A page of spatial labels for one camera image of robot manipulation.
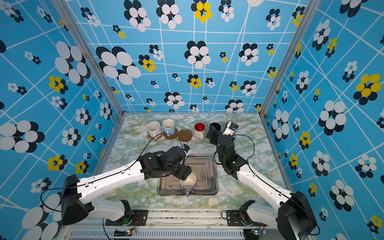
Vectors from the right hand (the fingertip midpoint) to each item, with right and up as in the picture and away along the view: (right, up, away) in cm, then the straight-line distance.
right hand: (218, 129), depth 79 cm
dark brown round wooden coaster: (-29, -6, +26) cm, 39 cm away
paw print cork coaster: (-39, -7, +21) cm, 45 cm away
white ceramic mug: (-42, 0, +26) cm, 49 cm away
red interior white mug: (-9, -1, +26) cm, 27 cm away
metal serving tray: (-7, -24, +13) cm, 28 cm away
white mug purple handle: (-15, -28, -3) cm, 32 cm away
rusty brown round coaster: (-20, -5, +27) cm, 33 cm away
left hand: (-16, -20, -5) cm, 26 cm away
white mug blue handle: (-30, +1, +20) cm, 36 cm away
